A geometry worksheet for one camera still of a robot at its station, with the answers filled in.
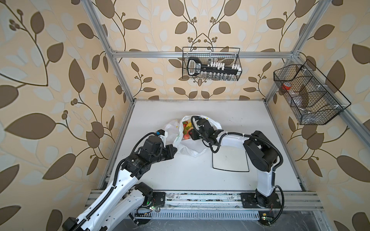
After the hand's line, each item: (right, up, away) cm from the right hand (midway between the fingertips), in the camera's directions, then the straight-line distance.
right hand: (191, 132), depth 94 cm
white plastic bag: (-11, +1, -10) cm, 14 cm away
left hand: (-6, -6, -22) cm, 23 cm away
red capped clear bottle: (+59, +30, -7) cm, 66 cm away
